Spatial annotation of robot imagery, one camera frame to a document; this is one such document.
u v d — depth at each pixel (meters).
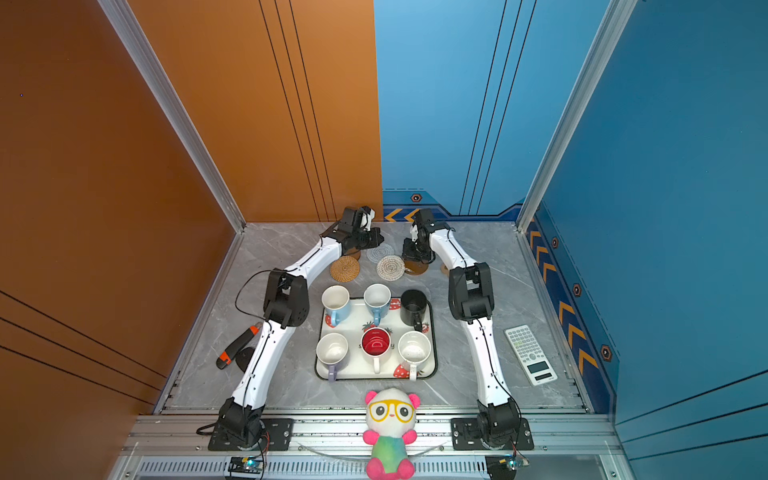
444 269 1.05
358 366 0.85
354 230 0.90
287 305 0.68
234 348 0.87
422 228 0.85
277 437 0.74
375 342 0.87
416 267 1.05
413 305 0.94
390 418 0.70
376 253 1.10
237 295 0.70
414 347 0.87
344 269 1.05
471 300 0.67
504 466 0.71
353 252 0.98
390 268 1.05
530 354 0.85
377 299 0.91
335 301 0.94
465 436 0.73
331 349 0.85
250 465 0.71
